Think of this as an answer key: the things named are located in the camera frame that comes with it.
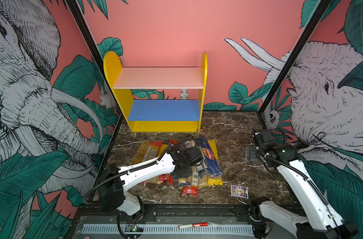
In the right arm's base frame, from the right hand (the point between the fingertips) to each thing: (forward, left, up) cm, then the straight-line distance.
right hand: (255, 151), depth 74 cm
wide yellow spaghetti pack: (-9, +25, -18) cm, 32 cm away
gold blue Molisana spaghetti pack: (+8, +64, -17) cm, 67 cm away
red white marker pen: (-29, +26, -20) cm, 44 cm away
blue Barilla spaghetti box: (-3, +19, -15) cm, 24 cm away
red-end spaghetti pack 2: (-15, +32, -16) cm, 39 cm away
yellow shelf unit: (+33, +56, -9) cm, 66 cm away
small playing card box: (-14, +6, -20) cm, 25 cm away
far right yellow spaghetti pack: (-8, +18, -19) cm, 27 cm away
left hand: (-8, +35, -10) cm, 37 cm away
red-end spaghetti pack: (-8, +45, -17) cm, 49 cm away
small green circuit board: (-31, +60, -20) cm, 70 cm away
